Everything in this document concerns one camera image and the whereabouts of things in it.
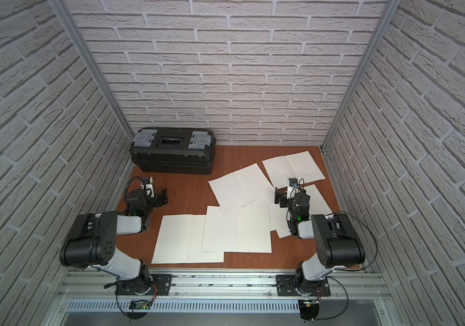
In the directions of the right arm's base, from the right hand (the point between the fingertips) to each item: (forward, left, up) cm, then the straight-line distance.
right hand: (289, 187), depth 94 cm
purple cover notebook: (+5, +24, -7) cm, 25 cm away
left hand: (+5, +63, 0) cm, 63 cm away
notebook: (+18, -10, -7) cm, 22 cm away
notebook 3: (-19, +51, -8) cm, 55 cm away
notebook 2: (-16, +23, -7) cm, 29 cm away
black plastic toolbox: (+18, +54, +10) cm, 58 cm away
